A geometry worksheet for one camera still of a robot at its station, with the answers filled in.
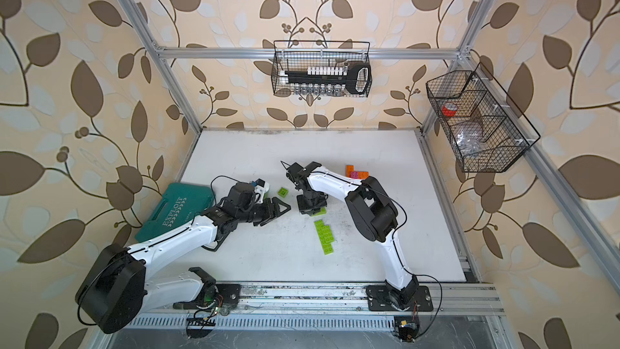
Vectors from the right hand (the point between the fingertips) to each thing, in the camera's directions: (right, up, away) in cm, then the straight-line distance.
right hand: (311, 212), depth 92 cm
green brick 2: (+5, -6, -6) cm, 10 cm away
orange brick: (+16, +16, +12) cm, 26 cm away
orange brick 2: (+22, +14, +11) cm, 28 cm away
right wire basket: (+55, +29, -19) cm, 65 cm away
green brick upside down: (+6, -7, -6) cm, 11 cm away
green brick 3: (+6, -8, -8) cm, 13 cm away
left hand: (-9, +4, -11) cm, 15 cm away
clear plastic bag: (+47, +26, -22) cm, 59 cm away
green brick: (+4, 0, -1) cm, 5 cm away
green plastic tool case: (-50, +4, -3) cm, 50 cm away
